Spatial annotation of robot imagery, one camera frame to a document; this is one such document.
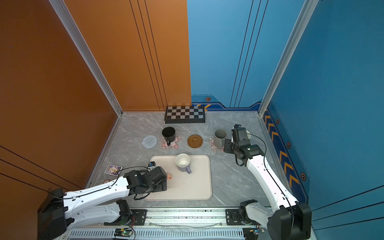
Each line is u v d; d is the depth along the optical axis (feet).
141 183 1.87
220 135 3.08
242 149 1.79
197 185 2.71
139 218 2.42
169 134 3.10
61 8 2.29
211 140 3.36
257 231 2.28
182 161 2.98
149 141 3.35
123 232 2.33
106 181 2.80
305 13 2.34
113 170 2.88
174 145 3.27
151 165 2.43
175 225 2.37
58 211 1.32
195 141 3.36
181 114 3.80
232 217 2.37
